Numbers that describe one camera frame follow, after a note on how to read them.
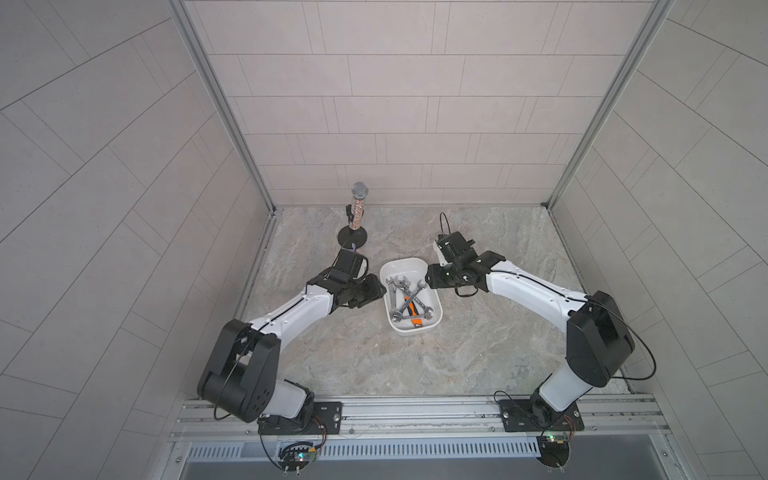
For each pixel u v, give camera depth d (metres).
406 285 0.94
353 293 0.71
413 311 0.88
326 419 0.71
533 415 0.64
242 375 0.41
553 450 0.69
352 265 0.68
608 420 0.72
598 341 0.44
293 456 0.64
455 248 0.66
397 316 0.86
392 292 0.92
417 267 0.98
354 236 1.07
